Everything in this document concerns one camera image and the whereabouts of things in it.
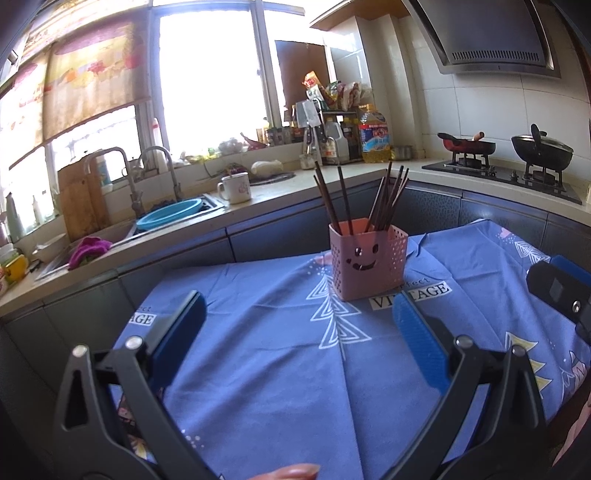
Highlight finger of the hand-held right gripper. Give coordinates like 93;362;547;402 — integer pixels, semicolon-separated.
526;255;591;342

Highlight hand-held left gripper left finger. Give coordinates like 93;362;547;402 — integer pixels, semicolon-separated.
52;290;218;480

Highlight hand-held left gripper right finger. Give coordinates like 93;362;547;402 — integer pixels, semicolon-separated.
388;292;548;480

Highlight pink plastic utensil holder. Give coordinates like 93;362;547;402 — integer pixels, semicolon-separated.
329;222;409;302

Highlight bundle of wooden chopsticks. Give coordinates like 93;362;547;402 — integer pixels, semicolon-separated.
313;161;411;234

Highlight person's left hand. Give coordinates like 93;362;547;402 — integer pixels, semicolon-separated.
252;463;321;480

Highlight blue printed tablecloth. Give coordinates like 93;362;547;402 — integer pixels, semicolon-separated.
108;219;591;480

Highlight blue plastic basin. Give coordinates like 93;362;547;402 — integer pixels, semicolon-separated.
135;198;204;232

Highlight pink cloth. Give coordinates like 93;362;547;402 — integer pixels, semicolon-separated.
68;236;114;271

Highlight steel sink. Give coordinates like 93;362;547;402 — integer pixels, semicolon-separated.
34;194;227;280

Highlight black gas stove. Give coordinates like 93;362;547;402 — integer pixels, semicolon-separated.
422;157;583;205

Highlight steel kitchen faucet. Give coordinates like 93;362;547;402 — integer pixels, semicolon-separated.
137;146;182;204
83;147;139;217

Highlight black wok with lid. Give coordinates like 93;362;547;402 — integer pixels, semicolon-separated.
510;124;574;178

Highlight white mug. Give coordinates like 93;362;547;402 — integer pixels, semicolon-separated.
217;172;252;205

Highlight wooden cutting board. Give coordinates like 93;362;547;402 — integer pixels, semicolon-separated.
58;154;112;241

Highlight red frying pan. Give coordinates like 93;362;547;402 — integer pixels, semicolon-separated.
436;131;497;157

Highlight yellow cup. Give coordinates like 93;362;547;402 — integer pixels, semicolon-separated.
2;255;29;283

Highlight white cloth lump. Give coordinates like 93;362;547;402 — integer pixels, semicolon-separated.
250;159;283;177

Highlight dark round mat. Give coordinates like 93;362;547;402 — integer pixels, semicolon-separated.
247;172;295;184

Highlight pale tall bottle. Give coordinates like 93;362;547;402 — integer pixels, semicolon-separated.
4;191;24;241

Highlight yellow cooking oil bottle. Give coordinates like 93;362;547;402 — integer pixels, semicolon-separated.
358;104;392;163

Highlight metal spice rack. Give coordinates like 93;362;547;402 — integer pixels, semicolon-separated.
321;110;363;164

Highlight white plastic jug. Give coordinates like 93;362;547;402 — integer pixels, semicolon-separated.
322;117;349;164

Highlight white knife holder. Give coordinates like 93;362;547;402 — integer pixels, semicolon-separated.
301;127;324;171

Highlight steel cleaver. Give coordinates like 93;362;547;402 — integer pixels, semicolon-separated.
295;99;321;127

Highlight pile of snack packets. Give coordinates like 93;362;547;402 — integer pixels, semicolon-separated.
302;70;372;112

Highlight printed roller blind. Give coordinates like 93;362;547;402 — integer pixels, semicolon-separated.
0;14;153;158

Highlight steel range hood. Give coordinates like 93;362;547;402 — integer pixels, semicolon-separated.
402;0;561;79

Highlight brown board panel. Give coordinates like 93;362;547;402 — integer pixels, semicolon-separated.
274;39;331;109

